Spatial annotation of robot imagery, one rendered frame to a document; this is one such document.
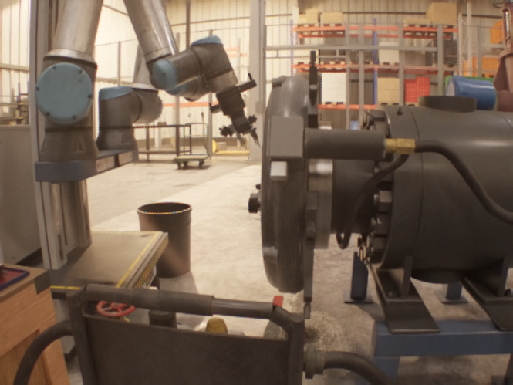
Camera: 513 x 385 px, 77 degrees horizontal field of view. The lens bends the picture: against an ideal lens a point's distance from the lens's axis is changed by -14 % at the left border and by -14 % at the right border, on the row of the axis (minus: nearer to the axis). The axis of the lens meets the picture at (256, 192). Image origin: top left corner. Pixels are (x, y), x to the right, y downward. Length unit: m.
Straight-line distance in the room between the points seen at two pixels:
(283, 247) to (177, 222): 1.06
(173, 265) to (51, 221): 0.88
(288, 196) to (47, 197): 0.83
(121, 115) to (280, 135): 0.88
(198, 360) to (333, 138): 0.57
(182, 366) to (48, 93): 0.70
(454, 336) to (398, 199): 0.43
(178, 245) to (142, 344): 1.43
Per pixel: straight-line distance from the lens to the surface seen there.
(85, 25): 1.05
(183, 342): 0.61
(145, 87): 1.74
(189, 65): 1.08
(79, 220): 1.64
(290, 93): 1.10
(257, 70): 8.86
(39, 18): 1.42
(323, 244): 1.24
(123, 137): 1.61
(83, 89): 0.98
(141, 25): 1.23
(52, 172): 1.17
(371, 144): 0.91
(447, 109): 1.31
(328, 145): 0.90
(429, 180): 1.11
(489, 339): 1.23
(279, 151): 0.88
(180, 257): 2.07
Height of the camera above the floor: 0.81
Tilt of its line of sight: 10 degrees down
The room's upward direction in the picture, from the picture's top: straight up
